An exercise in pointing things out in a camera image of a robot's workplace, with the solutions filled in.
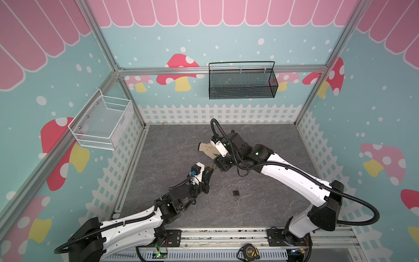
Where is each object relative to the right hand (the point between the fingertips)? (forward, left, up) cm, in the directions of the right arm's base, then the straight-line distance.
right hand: (218, 157), depth 74 cm
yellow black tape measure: (-34, -12, -21) cm, 42 cm away
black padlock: (-7, -10, -25) cm, 28 cm away
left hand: (-5, +3, -4) cm, 7 cm away
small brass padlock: (-5, +4, -2) cm, 6 cm away
